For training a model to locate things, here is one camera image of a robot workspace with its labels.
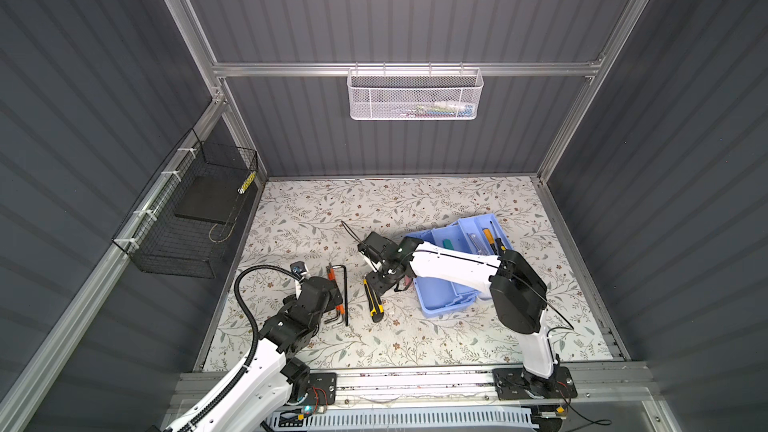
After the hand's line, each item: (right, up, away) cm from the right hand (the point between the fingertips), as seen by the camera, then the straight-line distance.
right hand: (379, 284), depth 87 cm
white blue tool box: (+17, -5, +2) cm, 18 cm away
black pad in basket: (-42, +25, -12) cm, 50 cm away
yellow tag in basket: (-37, +30, -5) cm, 47 cm away
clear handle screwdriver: (+30, +12, +2) cm, 32 cm away
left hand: (-16, 0, -5) cm, 17 cm away
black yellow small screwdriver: (+36, +12, 0) cm, 37 cm away
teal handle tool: (+21, +11, +6) cm, 25 cm away
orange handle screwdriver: (+33, +13, +1) cm, 36 cm away
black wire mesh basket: (-49, +20, -15) cm, 55 cm away
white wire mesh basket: (+13, +70, +37) cm, 80 cm away
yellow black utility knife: (-1, -5, 0) cm, 6 cm away
